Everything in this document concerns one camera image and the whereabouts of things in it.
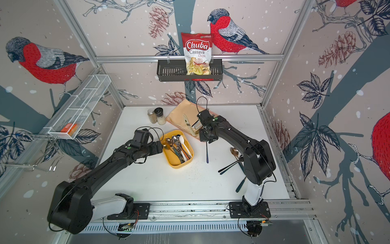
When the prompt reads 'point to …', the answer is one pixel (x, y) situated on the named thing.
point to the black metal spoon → (240, 159)
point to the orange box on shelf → (70, 128)
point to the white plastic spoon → (182, 142)
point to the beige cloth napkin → (191, 109)
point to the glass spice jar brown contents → (152, 116)
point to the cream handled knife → (189, 126)
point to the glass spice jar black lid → (161, 119)
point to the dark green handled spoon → (240, 184)
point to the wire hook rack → (29, 150)
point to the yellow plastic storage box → (172, 159)
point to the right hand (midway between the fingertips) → (203, 137)
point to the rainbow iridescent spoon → (207, 153)
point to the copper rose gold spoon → (169, 141)
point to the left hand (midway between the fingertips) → (159, 144)
